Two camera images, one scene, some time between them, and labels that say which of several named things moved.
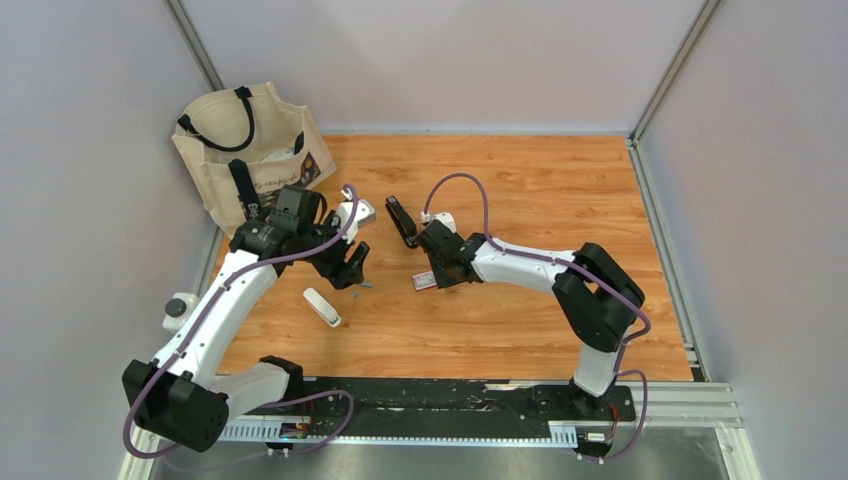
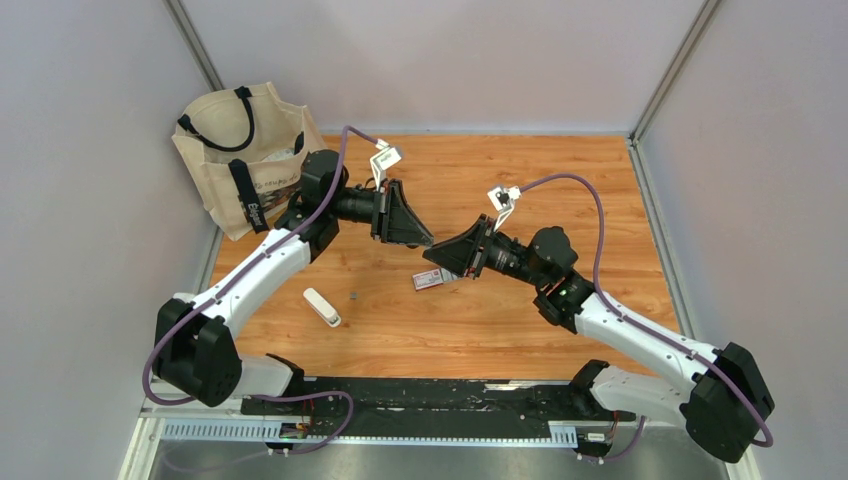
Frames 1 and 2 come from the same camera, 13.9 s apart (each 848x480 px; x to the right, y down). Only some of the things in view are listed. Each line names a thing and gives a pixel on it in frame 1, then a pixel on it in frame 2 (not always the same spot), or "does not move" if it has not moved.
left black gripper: (341, 274) → (393, 221)
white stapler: (322, 307) does not move
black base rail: (426, 407) does not move
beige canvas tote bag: (249, 144) does not move
